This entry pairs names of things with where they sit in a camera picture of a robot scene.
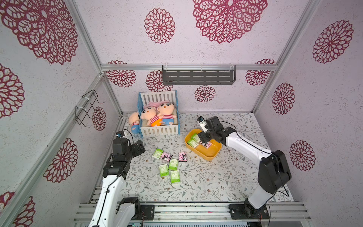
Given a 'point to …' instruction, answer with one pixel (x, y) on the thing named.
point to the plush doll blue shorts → (166, 110)
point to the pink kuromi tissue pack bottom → (206, 144)
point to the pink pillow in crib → (155, 104)
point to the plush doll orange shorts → (150, 115)
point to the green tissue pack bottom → (175, 177)
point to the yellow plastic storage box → (208, 154)
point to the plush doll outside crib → (133, 120)
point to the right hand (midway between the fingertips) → (206, 133)
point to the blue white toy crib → (158, 113)
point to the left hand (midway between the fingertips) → (135, 145)
